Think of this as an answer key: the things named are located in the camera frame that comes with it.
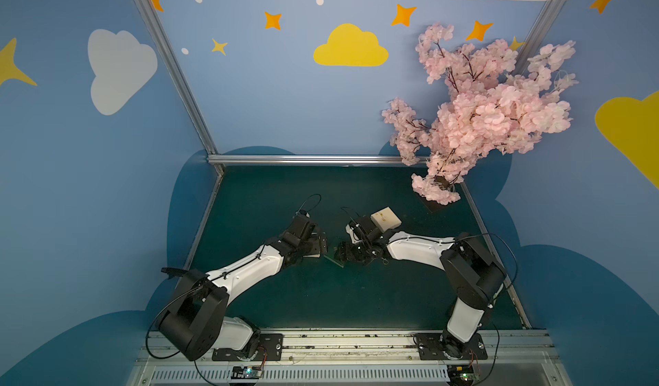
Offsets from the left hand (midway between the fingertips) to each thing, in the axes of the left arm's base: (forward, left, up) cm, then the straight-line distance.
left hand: (322, 240), depth 88 cm
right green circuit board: (-37, -41, -8) cm, 55 cm away
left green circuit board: (-38, +20, -8) cm, 43 cm away
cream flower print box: (+13, -25, -6) cm, 29 cm away
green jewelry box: (-3, -4, -5) cm, 7 cm away
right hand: (-2, -8, -6) cm, 10 cm away
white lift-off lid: (-8, +3, +4) cm, 9 cm away
